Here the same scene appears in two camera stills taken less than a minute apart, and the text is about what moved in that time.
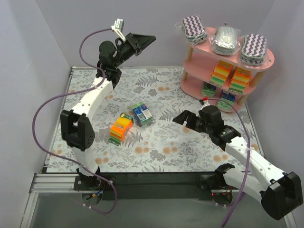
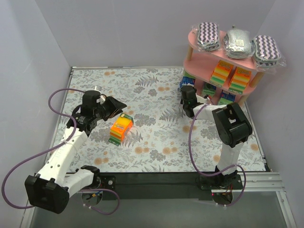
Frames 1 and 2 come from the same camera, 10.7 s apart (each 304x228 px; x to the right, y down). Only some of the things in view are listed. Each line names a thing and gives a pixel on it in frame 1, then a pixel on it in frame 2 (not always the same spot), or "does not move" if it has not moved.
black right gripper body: x=190 y=121 to x=188 y=110
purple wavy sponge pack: x=193 y=26 to x=206 y=36
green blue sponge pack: x=208 y=90 does not move
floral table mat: x=161 y=145 does not move
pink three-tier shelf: x=224 y=81 does not move
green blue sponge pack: x=141 y=113 to x=188 y=80
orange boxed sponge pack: x=239 y=80 does not move
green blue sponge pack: x=226 y=101 does not move
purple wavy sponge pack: x=253 y=49 to x=266 y=53
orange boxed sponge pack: x=220 y=72 does not move
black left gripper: x=133 y=43 to x=107 y=108
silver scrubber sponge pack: x=225 y=41 to x=237 y=43
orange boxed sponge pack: x=122 y=125 does not move
